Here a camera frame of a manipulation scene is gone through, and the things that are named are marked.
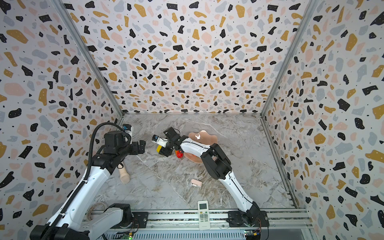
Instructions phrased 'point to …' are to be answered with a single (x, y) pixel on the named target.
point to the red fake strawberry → (179, 154)
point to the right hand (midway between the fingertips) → (158, 144)
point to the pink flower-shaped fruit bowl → (201, 136)
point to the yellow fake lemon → (158, 148)
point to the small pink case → (196, 182)
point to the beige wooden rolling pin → (124, 176)
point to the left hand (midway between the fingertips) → (135, 139)
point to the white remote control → (203, 215)
